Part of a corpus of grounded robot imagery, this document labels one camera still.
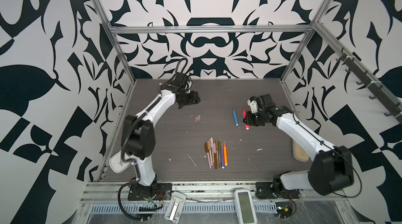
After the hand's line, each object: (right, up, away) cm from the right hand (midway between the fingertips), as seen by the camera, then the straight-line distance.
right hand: (246, 118), depth 85 cm
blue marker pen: (-3, -1, +14) cm, 15 cm away
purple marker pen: (-13, -22, -2) cm, 26 cm away
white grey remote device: (-35, -36, -16) cm, 53 cm away
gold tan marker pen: (-20, -16, +4) cm, 25 cm away
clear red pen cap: (-27, -3, +13) cm, 31 cm away
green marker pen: (-14, -19, 0) cm, 24 cm away
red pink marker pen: (-3, +3, -8) cm, 9 cm away
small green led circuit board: (+13, -39, -14) cm, 43 cm away
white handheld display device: (-6, -35, -18) cm, 40 cm away
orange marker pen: (-11, -19, 0) cm, 22 cm away
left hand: (-27, +11, +3) cm, 29 cm away
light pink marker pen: (-18, -13, +4) cm, 23 cm away
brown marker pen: (-16, -20, 0) cm, 26 cm away
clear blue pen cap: (-25, -2, +14) cm, 29 cm away
